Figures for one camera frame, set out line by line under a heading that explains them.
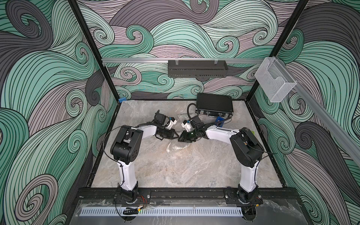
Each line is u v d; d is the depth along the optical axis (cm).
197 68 97
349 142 51
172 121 90
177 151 86
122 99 122
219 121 100
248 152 50
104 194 74
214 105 113
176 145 86
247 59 96
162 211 70
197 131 75
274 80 79
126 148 51
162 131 83
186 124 88
